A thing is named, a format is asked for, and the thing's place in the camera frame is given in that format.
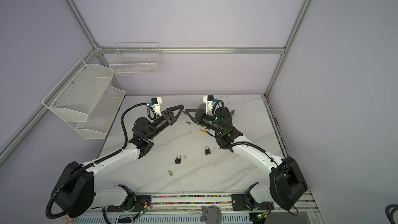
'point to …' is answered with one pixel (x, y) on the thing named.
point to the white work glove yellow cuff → (203, 128)
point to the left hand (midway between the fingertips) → (184, 107)
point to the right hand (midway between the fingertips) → (183, 112)
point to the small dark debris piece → (188, 123)
